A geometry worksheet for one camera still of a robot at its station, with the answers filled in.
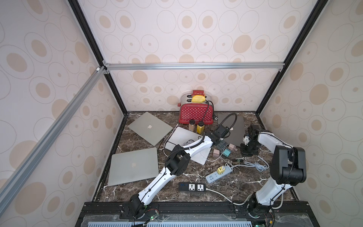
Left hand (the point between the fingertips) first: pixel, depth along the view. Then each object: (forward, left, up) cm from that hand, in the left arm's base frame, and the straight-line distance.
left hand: (221, 139), depth 100 cm
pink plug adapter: (-7, -6, +1) cm, 9 cm away
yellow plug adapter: (-24, +5, +4) cm, 25 cm away
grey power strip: (-26, +8, 0) cm, 27 cm away
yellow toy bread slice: (+24, +17, +17) cm, 34 cm away
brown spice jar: (+8, +21, +6) cm, 24 cm away
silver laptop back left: (+11, +53, -3) cm, 54 cm away
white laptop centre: (+3, +32, -1) cm, 32 cm away
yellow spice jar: (+7, +15, +5) cm, 17 cm away
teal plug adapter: (-10, -2, -1) cm, 10 cm away
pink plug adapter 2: (-11, +5, -1) cm, 12 cm away
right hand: (-12, -12, 0) cm, 17 cm away
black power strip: (-33, +22, 0) cm, 39 cm away
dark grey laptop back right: (0, -5, +16) cm, 17 cm away
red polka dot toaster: (+17, +16, +10) cm, 26 cm away
